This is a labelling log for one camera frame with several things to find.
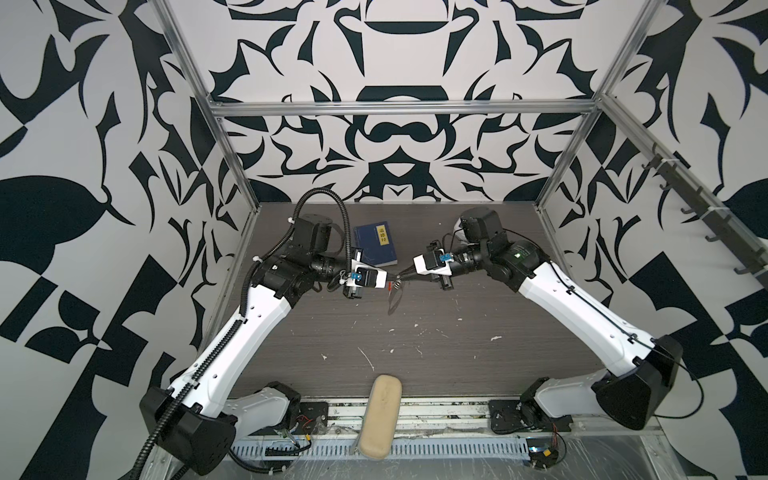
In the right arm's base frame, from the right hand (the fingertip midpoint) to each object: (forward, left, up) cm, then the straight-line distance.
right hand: (404, 269), depth 64 cm
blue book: (+31, +8, -31) cm, 44 cm away
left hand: (+1, +2, +1) cm, 2 cm away
